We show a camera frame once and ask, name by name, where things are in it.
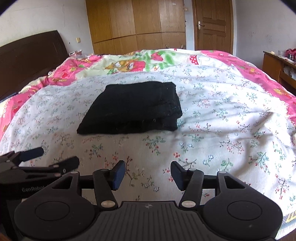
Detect pink cloth on desk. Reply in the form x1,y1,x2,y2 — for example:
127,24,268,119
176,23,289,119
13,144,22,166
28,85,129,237
285,48,296,61

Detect pink cartoon quilt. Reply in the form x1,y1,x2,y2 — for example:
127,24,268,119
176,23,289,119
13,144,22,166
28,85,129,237
1,49,295,135

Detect wooden side desk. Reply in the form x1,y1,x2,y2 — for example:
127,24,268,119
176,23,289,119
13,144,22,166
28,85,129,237
262,51,295,94

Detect wooden wardrobe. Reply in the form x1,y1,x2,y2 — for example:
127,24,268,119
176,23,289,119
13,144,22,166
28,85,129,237
86,0,186,55

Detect dark wooden headboard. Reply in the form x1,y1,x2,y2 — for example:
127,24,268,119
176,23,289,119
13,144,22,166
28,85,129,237
1,30,68,100

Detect white floral bed sheet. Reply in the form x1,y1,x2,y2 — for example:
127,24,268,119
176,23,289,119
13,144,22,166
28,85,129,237
1,65,295,215

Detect wooden door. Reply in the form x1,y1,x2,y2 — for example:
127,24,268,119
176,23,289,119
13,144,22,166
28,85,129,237
192,0,234,54

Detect black pants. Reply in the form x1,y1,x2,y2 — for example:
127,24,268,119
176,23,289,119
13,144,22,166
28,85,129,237
77,81,183,135

